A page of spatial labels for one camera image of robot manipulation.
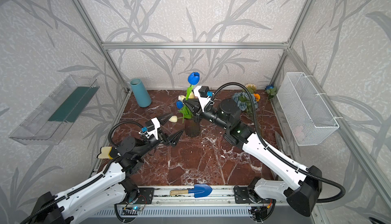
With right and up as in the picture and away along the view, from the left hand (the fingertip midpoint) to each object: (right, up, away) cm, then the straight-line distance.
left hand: (177, 123), depth 63 cm
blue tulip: (-1, +8, +10) cm, 13 cm away
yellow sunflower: (+47, +20, +52) cm, 73 cm away
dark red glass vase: (+3, -8, +35) cm, 37 cm away
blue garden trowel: (+9, -35, +12) cm, 38 cm away
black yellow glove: (-47, -21, +25) cm, 57 cm away
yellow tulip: (+5, +12, +12) cm, 18 cm away
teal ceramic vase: (-31, +14, +39) cm, 52 cm away
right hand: (+4, +10, -4) cm, 11 cm away
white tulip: (-1, +11, +15) cm, 18 cm away
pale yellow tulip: (-3, +1, +10) cm, 10 cm away
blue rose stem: (+63, +17, +52) cm, 84 cm away
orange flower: (+48, +13, +41) cm, 64 cm away
